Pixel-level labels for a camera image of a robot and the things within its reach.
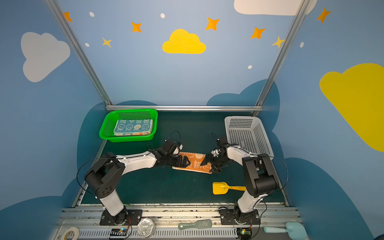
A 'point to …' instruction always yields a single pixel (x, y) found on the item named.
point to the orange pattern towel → (195, 160)
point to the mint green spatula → (295, 230)
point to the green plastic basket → (106, 130)
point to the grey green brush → (198, 224)
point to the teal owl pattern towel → (124, 126)
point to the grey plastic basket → (248, 133)
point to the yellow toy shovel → (222, 188)
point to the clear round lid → (146, 227)
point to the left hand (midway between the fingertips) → (184, 161)
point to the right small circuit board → (244, 233)
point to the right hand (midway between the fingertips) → (206, 166)
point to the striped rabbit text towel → (141, 133)
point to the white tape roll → (76, 233)
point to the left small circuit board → (118, 233)
